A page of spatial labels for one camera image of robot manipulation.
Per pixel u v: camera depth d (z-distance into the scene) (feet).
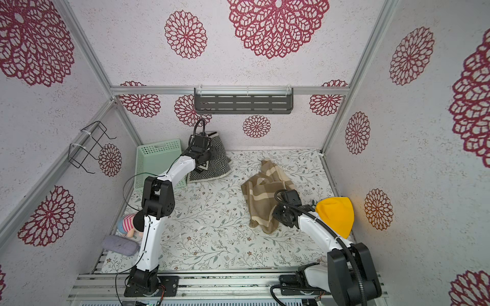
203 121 2.96
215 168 3.48
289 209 2.16
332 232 1.59
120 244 2.67
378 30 2.41
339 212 3.08
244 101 3.17
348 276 1.34
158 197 2.05
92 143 2.62
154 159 3.78
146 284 2.10
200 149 2.77
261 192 3.22
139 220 2.74
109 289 2.42
